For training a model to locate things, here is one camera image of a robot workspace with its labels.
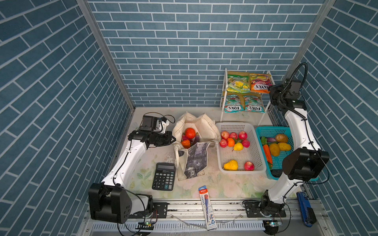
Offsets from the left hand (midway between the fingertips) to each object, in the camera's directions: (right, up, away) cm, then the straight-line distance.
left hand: (175, 138), depth 79 cm
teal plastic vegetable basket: (+64, -6, +16) cm, 67 cm away
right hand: (+52, +30, +2) cm, 60 cm away
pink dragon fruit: (+4, -2, +17) cm, 17 cm away
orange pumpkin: (+6, -4, +5) cm, 8 cm away
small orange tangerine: (+34, -4, +14) cm, 37 cm away
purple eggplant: (+12, -2, +17) cm, 21 cm away
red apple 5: (+43, -5, +14) cm, 46 cm away
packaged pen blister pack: (+17, -36, -7) cm, 40 cm away
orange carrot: (+57, -10, +14) cm, 59 cm away
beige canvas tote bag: (+10, -12, -2) cm, 16 cm away
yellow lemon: (+38, -7, +14) cm, 41 cm away
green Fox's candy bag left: (+36, +21, +19) cm, 46 cm away
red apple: (+42, -17, +5) cm, 46 cm away
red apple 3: (+31, 0, +18) cm, 36 cm away
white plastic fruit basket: (+47, -11, +11) cm, 49 cm away
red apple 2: (+29, -5, +14) cm, 32 cm away
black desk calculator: (-7, -22, +4) cm, 24 cm away
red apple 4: (+43, 0, +20) cm, 47 cm away
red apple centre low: (+37, 0, +20) cm, 42 cm away
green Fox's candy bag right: (+50, +21, +18) cm, 57 cm away
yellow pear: (+32, -16, +5) cm, 36 cm away
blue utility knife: (+66, -35, -9) cm, 75 cm away
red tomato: (+7, +1, +17) cm, 18 cm away
